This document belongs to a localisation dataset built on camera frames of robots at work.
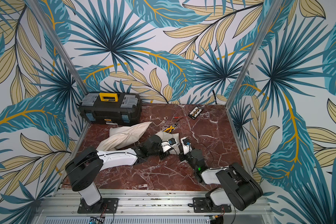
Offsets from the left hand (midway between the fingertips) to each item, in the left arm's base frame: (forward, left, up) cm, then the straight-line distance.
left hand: (171, 148), depth 85 cm
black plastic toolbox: (+27, +43, +5) cm, 51 cm away
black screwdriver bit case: (+36, -20, -7) cm, 42 cm away
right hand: (0, -1, 0) cm, 1 cm away
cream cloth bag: (+7, +31, +2) cm, 32 cm away
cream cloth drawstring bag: (-2, +4, +16) cm, 17 cm away
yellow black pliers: (+20, 0, -7) cm, 21 cm away
